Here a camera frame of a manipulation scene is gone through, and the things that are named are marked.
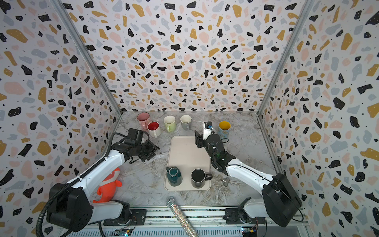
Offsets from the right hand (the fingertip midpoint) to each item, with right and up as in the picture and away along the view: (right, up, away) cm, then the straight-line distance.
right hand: (200, 130), depth 80 cm
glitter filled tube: (-15, -37, -6) cm, 40 cm away
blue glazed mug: (+16, +2, +20) cm, 26 cm away
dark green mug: (-14, -24, -4) cm, 28 cm away
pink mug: (-41, +9, +27) cm, 50 cm away
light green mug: (-21, +4, +23) cm, 32 cm away
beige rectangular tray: (-12, -15, +18) cm, 26 cm away
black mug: (-1, -25, -2) cm, 25 cm away
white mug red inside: (-34, +1, +27) cm, 44 cm away
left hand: (-22, -11, +3) cm, 25 cm away
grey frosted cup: (-10, +5, +23) cm, 26 cm away
